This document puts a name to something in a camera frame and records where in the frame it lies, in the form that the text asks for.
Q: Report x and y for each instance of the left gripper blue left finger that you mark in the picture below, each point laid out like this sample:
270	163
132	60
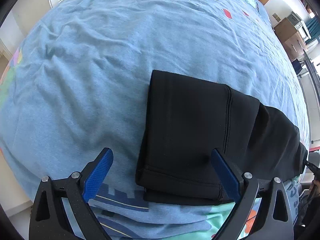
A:
94	173

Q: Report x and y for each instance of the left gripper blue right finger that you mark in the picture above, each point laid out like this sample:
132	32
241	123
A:
228	174

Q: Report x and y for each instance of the black pants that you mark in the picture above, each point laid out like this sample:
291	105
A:
187	118

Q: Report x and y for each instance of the blue patterned bed sheet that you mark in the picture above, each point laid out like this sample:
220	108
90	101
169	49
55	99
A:
79	83

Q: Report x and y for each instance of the wooden drawer cabinet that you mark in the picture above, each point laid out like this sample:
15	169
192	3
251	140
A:
291	39

